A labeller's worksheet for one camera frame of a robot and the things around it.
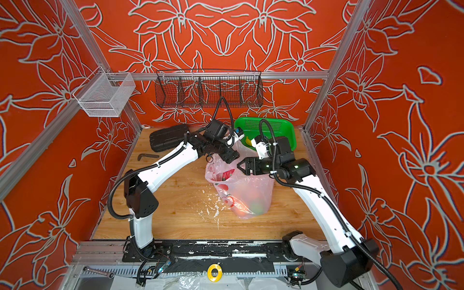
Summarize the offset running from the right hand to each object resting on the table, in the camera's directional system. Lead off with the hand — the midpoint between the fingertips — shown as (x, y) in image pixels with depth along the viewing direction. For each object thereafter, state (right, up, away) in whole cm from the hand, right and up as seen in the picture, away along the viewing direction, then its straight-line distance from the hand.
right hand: (245, 162), depth 70 cm
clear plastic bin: (-72, +33, +22) cm, 82 cm away
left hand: (-4, +6, +11) cm, 13 cm away
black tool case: (-45, +11, +36) cm, 59 cm away
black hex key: (-56, 0, +36) cm, 67 cm away
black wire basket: (-21, +39, +30) cm, 54 cm away
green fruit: (+6, -21, +8) cm, 24 cm away
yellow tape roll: (-10, -42, -2) cm, 44 cm away
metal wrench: (-53, -44, -2) cm, 68 cm away
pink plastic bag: (+1, -15, +7) cm, 17 cm away
